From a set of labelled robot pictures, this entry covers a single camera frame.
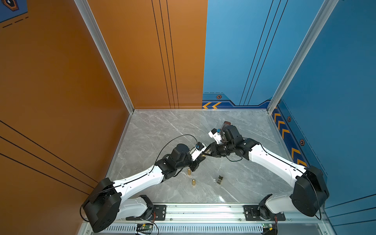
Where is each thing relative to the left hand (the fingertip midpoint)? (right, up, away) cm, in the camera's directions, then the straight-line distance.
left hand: (203, 154), depth 79 cm
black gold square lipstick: (+9, -14, +1) cm, 17 cm away
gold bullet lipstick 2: (-8, -12, +8) cm, 17 cm away
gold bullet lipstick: (+2, +3, -4) cm, 5 cm away
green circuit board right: (+32, -34, -6) cm, 47 cm away
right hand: (0, +1, -2) cm, 2 cm away
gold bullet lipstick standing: (-5, -16, +2) cm, 17 cm away
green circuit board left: (-29, -34, -7) cm, 46 cm away
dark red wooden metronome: (+14, +16, +8) cm, 23 cm away
